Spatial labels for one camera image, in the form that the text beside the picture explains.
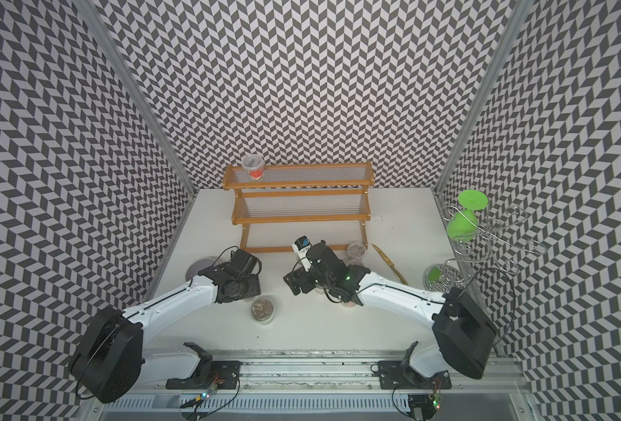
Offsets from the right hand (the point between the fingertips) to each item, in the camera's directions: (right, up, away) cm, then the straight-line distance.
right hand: (298, 276), depth 80 cm
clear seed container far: (+19, +6, +11) cm, 23 cm away
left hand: (-17, -7, +7) cm, 20 cm away
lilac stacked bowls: (-35, +2, +9) cm, 37 cm away
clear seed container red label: (-13, +34, 0) cm, 36 cm away
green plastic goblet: (+51, +16, 0) cm, 53 cm away
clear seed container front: (-11, -10, 0) cm, 15 cm away
